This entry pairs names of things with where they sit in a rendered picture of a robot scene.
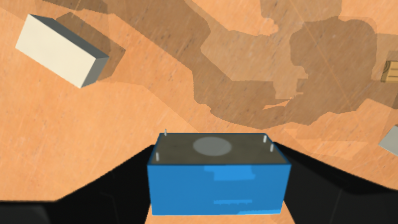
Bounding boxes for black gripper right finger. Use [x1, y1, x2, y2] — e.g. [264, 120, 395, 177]
[273, 141, 398, 224]

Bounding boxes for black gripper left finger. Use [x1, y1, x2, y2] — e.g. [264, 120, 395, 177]
[0, 144, 155, 224]

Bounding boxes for blue rectangular module with black label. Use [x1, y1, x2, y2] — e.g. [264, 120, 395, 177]
[147, 129, 291, 216]

